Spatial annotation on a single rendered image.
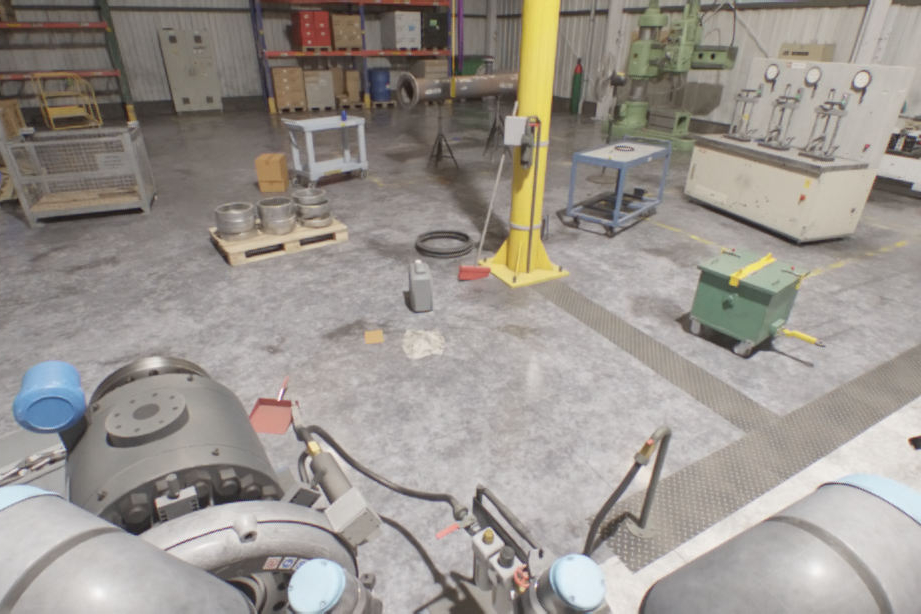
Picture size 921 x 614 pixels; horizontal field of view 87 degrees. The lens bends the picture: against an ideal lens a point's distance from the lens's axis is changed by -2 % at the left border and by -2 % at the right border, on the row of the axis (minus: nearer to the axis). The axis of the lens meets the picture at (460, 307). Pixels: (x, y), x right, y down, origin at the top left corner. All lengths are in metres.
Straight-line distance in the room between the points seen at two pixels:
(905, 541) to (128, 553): 0.59
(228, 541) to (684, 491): 2.08
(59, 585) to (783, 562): 0.52
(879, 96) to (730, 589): 6.33
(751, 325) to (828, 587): 3.35
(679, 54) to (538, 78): 7.47
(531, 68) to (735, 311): 2.28
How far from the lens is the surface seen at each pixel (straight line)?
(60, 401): 1.82
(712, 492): 2.80
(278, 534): 1.31
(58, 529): 0.52
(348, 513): 1.42
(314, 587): 1.00
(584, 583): 1.00
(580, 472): 2.68
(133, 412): 1.76
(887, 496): 0.57
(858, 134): 6.73
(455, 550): 2.33
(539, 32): 4.17
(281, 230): 5.34
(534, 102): 4.20
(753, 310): 3.73
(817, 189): 6.18
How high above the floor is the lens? 1.89
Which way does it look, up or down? 28 degrees down
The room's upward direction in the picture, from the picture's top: 1 degrees clockwise
